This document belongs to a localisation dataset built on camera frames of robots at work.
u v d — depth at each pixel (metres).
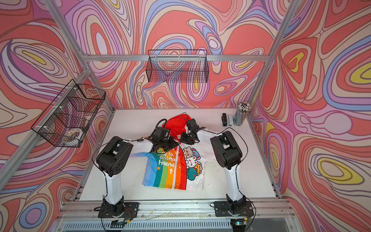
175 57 0.86
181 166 0.88
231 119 1.08
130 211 0.73
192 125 0.83
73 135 0.70
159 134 0.80
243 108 0.96
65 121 0.77
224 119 1.09
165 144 0.85
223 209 0.73
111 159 0.53
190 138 0.88
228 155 0.56
